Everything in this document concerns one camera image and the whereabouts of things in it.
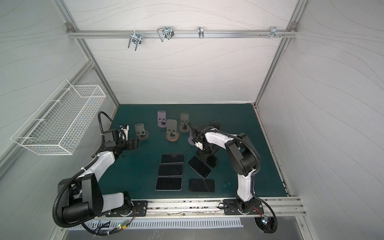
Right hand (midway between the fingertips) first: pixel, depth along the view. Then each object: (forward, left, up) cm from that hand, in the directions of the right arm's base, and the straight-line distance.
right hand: (211, 152), depth 93 cm
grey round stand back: (+20, +19, 0) cm, 28 cm away
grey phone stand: (+9, +46, +4) cm, 47 cm away
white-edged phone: (-20, +24, 0) cm, 31 cm away
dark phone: (-8, 0, +5) cm, 10 cm away
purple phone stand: (+8, +14, 0) cm, 16 cm away
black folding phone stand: (+15, -2, +9) cm, 18 cm away
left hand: (+3, +49, +10) cm, 50 cm away
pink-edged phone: (-13, +24, 0) cm, 27 cm away
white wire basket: (-6, +73, +33) cm, 80 cm away
